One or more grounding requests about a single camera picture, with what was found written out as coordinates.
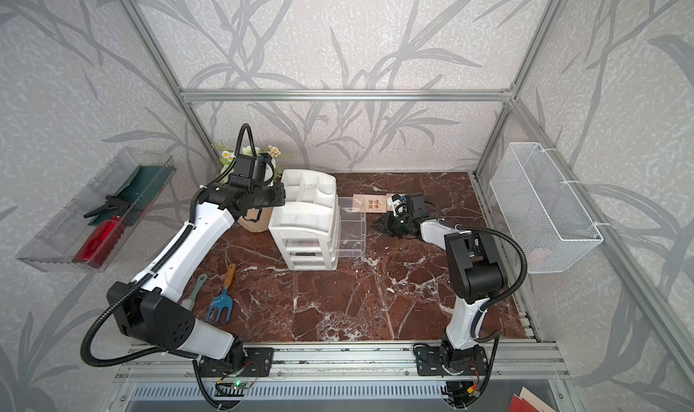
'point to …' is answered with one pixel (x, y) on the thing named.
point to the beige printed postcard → (371, 202)
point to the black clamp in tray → (117, 203)
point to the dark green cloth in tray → (139, 189)
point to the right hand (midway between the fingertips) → (372, 224)
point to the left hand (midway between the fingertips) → (282, 191)
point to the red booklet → (518, 404)
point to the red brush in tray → (99, 242)
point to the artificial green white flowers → (228, 157)
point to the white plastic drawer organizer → (308, 226)
